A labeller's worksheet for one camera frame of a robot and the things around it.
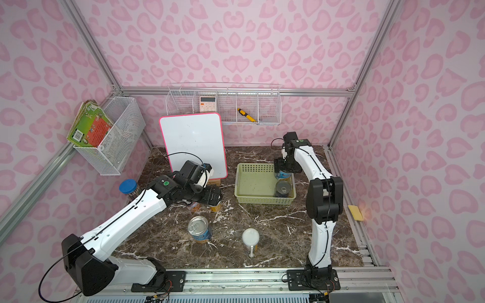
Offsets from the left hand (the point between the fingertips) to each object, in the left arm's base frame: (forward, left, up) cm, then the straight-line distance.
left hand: (213, 191), depth 77 cm
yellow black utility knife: (+39, -16, +6) cm, 43 cm away
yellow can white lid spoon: (-16, -15, -6) cm, 23 cm away
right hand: (+18, -32, -8) cm, 38 cm away
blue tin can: (+14, -32, -10) cm, 36 cm away
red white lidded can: (+1, +11, -16) cm, 19 cm away
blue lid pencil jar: (+2, +35, 0) cm, 35 cm away
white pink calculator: (+43, +6, +13) cm, 45 cm away
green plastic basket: (+16, -18, -20) cm, 31 cm away
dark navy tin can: (+6, -30, -9) cm, 32 cm away
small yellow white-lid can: (+1, +1, -17) cm, 17 cm away
